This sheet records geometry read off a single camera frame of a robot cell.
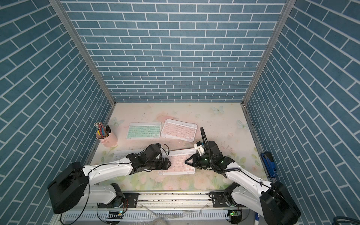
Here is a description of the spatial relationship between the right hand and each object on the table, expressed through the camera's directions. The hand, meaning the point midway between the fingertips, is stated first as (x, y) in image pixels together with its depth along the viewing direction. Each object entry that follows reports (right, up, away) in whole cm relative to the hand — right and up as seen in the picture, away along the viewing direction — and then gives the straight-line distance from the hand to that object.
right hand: (187, 164), depth 77 cm
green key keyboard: (-32, +16, +25) cm, 44 cm away
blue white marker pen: (+35, -23, -9) cm, 42 cm away
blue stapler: (+52, -1, +11) cm, 53 cm away
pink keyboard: (-6, +16, +24) cm, 30 cm away
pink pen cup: (-50, +10, +12) cm, 52 cm away
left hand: (-11, -4, +6) cm, 13 cm away
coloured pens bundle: (-53, +17, +10) cm, 56 cm away
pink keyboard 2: (-5, -2, +2) cm, 6 cm away
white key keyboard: (-44, +1, +12) cm, 45 cm away
